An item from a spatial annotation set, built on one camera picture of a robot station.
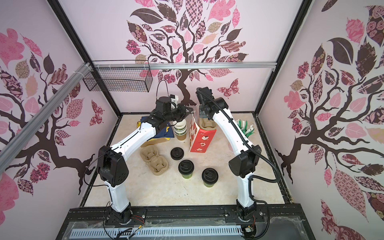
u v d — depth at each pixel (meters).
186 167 0.79
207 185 0.80
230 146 1.00
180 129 0.92
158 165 0.88
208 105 0.56
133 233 0.69
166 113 0.67
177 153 0.94
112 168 0.49
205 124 0.83
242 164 0.55
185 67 0.97
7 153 0.49
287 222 0.72
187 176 0.84
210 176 0.76
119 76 0.95
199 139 0.83
